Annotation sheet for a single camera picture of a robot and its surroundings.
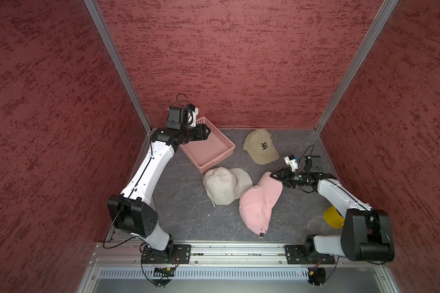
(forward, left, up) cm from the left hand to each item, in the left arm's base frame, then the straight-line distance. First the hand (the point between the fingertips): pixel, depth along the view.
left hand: (203, 134), depth 79 cm
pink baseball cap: (-24, -24, -18) cm, 38 cm away
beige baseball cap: (+13, -29, -22) cm, 39 cm away
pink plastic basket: (+8, +3, -25) cm, 27 cm away
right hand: (-13, -32, -17) cm, 38 cm away
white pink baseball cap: (-16, -9, -19) cm, 26 cm away
